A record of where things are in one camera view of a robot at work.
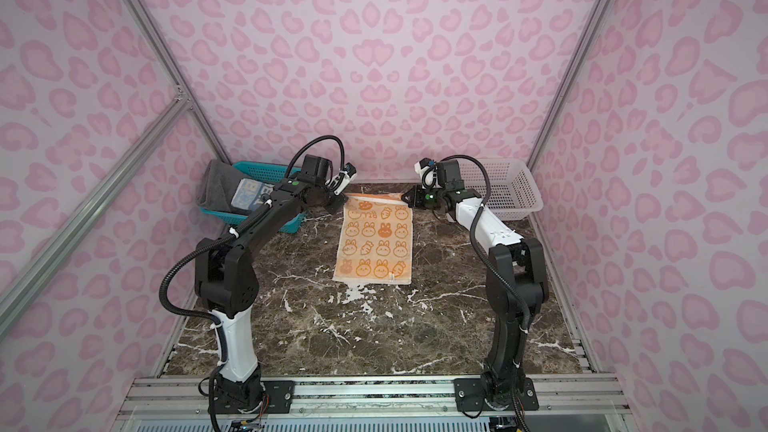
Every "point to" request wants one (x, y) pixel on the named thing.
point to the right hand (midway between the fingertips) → (407, 193)
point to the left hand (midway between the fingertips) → (340, 189)
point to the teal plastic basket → (266, 172)
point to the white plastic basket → (513, 193)
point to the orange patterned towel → (376, 240)
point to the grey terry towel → (218, 187)
